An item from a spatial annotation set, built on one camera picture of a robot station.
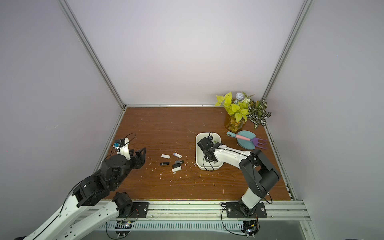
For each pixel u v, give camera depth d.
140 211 0.73
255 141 0.99
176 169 0.87
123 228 0.72
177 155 0.92
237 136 1.00
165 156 0.93
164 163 0.88
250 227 0.70
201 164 0.80
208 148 0.68
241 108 0.85
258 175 0.45
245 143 0.98
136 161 0.60
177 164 0.90
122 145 0.58
